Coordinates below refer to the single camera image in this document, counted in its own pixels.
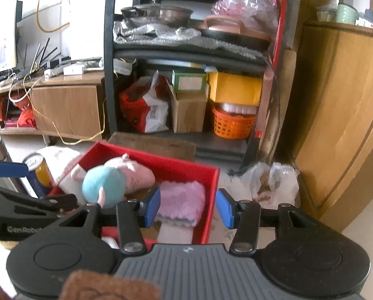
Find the clear bubble wrap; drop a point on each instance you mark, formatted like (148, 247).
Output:
(136, 32)

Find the brown cardboard sheet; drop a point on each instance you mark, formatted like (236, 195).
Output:
(286, 78)

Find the red and white bag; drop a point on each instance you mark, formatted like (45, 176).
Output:
(142, 106)

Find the wooden tv stand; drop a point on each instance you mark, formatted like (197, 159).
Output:
(67, 106)

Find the orange plastic basket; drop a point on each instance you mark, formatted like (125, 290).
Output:
(233, 125)

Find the stainless steel pot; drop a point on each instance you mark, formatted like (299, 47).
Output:
(171, 14)

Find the yellow box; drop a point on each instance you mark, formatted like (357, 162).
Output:
(236, 89)

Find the black frying pan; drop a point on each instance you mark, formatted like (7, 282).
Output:
(236, 42)

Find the black router with antennas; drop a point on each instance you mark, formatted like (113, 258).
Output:
(53, 64)

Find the stack of clear plastic tubs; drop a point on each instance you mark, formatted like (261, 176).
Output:
(239, 108)

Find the pink printed plastic bag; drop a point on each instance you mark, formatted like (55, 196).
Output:
(246, 6)

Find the black metal shelf rack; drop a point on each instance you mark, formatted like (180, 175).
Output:
(109, 68)

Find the pink pig plush toy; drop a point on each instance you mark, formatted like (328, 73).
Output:
(103, 182)

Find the pink pan lid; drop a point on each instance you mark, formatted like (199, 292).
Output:
(224, 23)

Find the wooden cabinet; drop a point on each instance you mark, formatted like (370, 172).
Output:
(336, 115)

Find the wooden board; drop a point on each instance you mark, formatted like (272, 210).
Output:
(161, 147)

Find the white plastic bag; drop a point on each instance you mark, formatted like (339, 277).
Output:
(283, 181)

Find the red plastic bags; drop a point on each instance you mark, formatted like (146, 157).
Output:
(25, 118)

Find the red cardboard box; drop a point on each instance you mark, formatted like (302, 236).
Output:
(210, 193)

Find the blue and yellow drink can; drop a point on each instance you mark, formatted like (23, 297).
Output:
(41, 172)

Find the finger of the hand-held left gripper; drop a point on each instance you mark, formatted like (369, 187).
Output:
(30, 201)
(10, 169)

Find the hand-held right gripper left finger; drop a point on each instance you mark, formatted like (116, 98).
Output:
(152, 207)

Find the green ceramic jar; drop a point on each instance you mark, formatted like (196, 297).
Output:
(347, 14)

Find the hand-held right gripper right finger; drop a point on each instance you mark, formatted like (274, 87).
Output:
(225, 207)

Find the pink fluffy cloth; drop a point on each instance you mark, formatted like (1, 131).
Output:
(181, 201)

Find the brown cardboard box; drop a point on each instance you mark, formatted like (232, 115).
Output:
(189, 112)

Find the white power adapter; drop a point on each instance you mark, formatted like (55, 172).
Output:
(74, 69)

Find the green box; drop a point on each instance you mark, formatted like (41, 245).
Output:
(189, 82)

